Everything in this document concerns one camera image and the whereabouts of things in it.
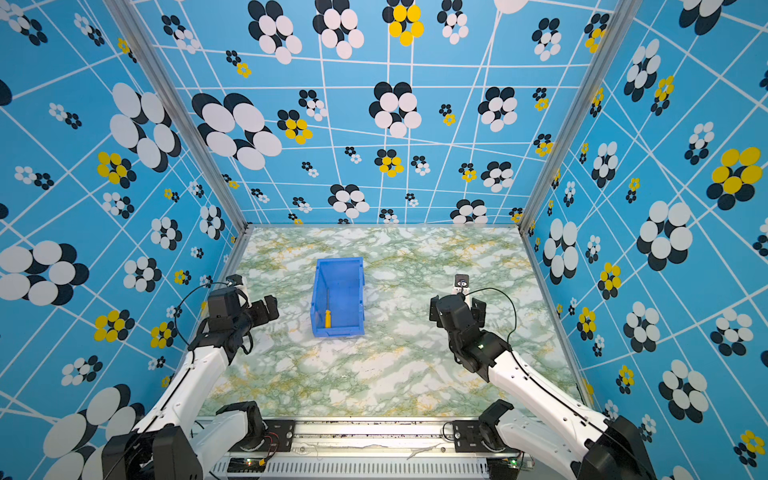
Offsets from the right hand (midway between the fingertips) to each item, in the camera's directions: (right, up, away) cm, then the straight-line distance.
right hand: (456, 299), depth 81 cm
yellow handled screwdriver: (-38, -8, +11) cm, 40 cm away
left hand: (-56, -1, +5) cm, 56 cm away
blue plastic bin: (-36, +1, +21) cm, 42 cm away
